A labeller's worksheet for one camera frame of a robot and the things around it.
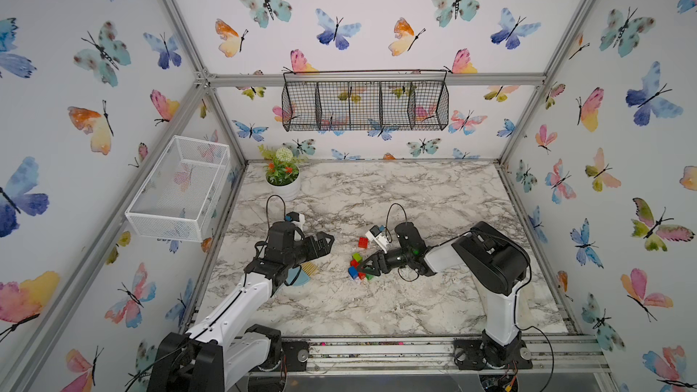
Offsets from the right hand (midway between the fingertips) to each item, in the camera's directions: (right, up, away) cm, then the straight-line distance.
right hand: (363, 266), depth 87 cm
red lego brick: (0, +6, +7) cm, 9 cm away
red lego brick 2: (-3, +1, +1) cm, 3 cm away
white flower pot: (-29, +23, +17) cm, 41 cm away
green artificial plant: (-29, +32, +11) cm, 45 cm away
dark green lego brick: (+2, -3, -1) cm, 4 cm away
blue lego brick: (-3, -2, +1) cm, 4 cm away
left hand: (-12, +9, -2) cm, 15 cm away
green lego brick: (-2, +2, +3) cm, 4 cm away
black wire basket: (+1, +56, +11) cm, 57 cm away
